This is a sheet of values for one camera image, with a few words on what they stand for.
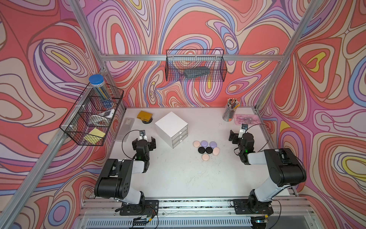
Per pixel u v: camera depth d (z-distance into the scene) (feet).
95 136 2.07
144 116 3.54
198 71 2.90
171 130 2.96
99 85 2.35
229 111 3.51
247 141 2.41
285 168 1.55
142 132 2.61
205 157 2.98
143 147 2.32
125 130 3.48
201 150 3.09
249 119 3.65
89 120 2.42
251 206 2.19
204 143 3.16
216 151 3.08
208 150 3.08
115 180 1.52
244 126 2.69
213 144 3.15
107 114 2.41
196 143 3.16
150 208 2.41
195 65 2.78
